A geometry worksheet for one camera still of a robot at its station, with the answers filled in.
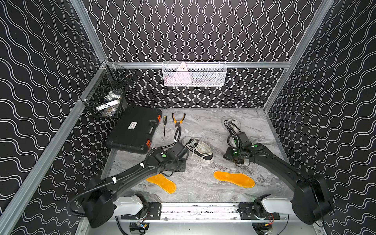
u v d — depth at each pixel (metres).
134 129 0.99
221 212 0.76
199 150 0.94
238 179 0.87
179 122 1.10
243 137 0.68
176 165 0.67
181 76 0.90
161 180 0.84
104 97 0.85
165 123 1.10
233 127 0.83
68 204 0.39
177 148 0.62
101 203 0.39
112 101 0.75
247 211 0.74
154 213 0.74
